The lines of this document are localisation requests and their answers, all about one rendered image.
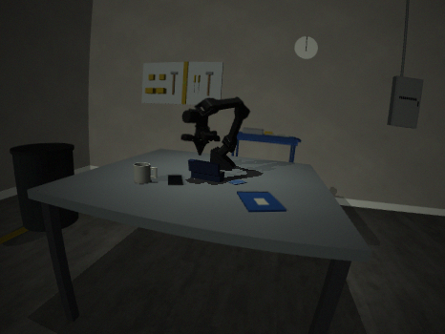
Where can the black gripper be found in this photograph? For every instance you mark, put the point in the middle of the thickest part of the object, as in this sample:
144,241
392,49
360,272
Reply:
197,139

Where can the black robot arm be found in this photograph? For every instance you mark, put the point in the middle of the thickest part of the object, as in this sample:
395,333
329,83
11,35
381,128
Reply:
212,106

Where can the grey mug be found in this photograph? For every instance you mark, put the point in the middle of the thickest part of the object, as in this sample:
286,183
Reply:
142,173

